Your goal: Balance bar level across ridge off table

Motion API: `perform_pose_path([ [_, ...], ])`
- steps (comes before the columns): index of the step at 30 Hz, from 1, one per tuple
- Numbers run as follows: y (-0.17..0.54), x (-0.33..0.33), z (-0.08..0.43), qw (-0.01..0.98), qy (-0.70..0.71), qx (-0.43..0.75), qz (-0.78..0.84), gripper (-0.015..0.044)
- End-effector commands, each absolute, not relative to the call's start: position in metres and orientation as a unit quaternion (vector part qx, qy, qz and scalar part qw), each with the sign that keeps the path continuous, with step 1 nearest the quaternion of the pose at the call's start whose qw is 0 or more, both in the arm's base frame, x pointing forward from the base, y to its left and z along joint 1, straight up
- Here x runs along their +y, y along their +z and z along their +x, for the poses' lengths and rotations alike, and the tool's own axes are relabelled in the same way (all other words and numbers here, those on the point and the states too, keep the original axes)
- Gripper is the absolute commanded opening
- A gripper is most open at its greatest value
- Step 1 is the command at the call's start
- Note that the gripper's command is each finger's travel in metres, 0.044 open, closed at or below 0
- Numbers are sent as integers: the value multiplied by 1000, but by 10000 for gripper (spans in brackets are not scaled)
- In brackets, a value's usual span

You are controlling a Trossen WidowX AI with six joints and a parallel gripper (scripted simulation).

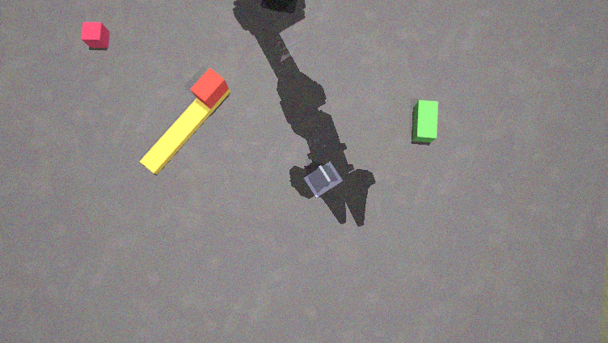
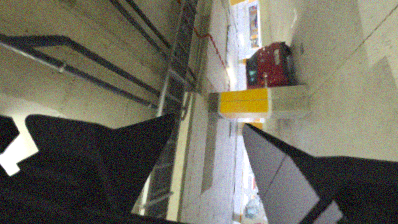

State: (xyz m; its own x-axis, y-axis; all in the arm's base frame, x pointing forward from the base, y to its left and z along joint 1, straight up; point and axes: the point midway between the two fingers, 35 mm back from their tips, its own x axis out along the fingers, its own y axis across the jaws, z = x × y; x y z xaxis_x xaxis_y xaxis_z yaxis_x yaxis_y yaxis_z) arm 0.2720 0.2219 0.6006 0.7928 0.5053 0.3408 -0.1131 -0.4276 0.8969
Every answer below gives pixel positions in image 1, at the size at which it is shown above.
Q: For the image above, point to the green rectangular block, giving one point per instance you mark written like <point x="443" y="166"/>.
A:
<point x="425" y="121"/>

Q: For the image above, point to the pink cube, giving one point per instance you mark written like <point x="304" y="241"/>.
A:
<point x="95" y="35"/>

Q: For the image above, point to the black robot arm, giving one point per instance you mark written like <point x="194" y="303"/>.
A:
<point x="280" y="5"/>

